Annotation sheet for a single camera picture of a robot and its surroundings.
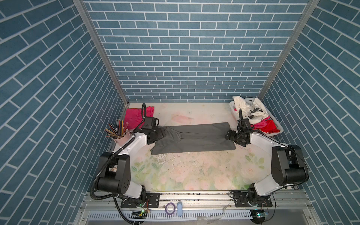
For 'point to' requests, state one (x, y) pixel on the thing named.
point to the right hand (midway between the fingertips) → (230, 136)
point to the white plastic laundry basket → (249, 101)
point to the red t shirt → (271, 127)
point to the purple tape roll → (168, 204)
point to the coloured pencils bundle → (119, 131)
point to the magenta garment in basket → (260, 124)
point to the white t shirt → (254, 112)
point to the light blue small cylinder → (179, 209)
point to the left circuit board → (140, 214)
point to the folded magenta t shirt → (133, 116)
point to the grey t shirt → (183, 138)
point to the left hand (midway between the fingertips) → (160, 134)
